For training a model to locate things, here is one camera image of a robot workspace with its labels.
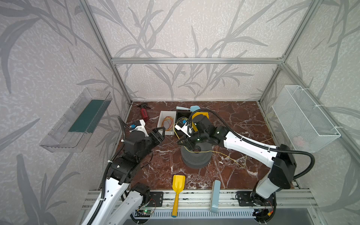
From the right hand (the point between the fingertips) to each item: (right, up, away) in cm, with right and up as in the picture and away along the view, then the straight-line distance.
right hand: (179, 137), depth 74 cm
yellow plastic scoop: (0, -27, +5) cm, 27 cm away
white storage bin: (-7, +11, +29) cm, 32 cm away
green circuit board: (-16, -37, -3) cm, 41 cm away
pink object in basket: (+64, -2, 0) cm, 64 cm away
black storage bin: (0, +12, +28) cm, 31 cm away
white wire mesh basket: (+58, +6, -13) cm, 60 cm away
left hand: (-6, +7, -6) cm, 11 cm away
